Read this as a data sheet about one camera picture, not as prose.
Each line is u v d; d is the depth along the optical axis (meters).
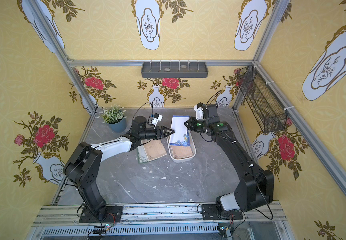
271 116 0.84
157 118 0.82
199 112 0.73
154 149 0.98
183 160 0.89
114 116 0.95
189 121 0.78
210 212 0.74
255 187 0.41
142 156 0.95
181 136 0.80
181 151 0.95
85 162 0.54
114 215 0.73
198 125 0.69
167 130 0.80
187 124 0.79
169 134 0.80
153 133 0.77
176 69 0.93
